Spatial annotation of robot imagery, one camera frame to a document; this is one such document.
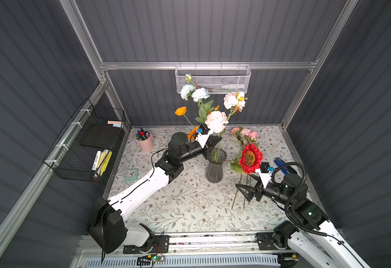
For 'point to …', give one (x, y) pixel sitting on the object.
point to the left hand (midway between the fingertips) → (219, 137)
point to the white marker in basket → (96, 161)
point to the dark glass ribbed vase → (214, 167)
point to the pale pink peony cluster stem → (244, 132)
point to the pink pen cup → (147, 145)
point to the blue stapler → (280, 162)
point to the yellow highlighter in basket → (105, 158)
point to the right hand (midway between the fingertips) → (245, 178)
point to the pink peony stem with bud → (243, 137)
